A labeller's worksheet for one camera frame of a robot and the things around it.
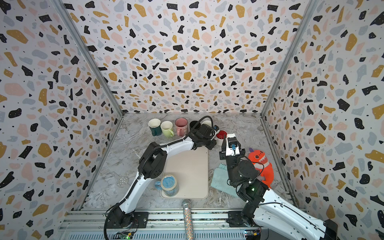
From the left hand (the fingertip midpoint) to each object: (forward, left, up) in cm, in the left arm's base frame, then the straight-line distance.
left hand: (216, 140), depth 97 cm
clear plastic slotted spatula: (-23, +56, -6) cm, 61 cm away
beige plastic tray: (-16, +17, -8) cm, 25 cm away
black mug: (+14, +16, 0) cm, 21 cm away
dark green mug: (+9, +41, +3) cm, 42 cm away
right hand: (-18, -1, +30) cm, 35 cm away
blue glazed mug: (-30, +27, +4) cm, 41 cm away
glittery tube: (-38, +18, -3) cm, 43 cm away
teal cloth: (-24, -1, -6) cm, 25 cm away
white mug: (0, -2, +3) cm, 3 cm away
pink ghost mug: (+12, +23, +2) cm, 26 cm away
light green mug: (+12, +32, 0) cm, 35 cm away
